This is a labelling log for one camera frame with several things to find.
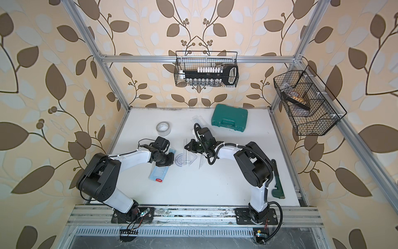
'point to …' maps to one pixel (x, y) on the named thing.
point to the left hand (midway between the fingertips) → (171, 160)
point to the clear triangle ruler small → (192, 156)
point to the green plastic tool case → (230, 116)
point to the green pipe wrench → (279, 192)
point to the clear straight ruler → (185, 144)
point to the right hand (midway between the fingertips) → (184, 147)
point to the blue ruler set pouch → (157, 173)
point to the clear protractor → (179, 160)
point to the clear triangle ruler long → (203, 159)
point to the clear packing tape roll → (163, 128)
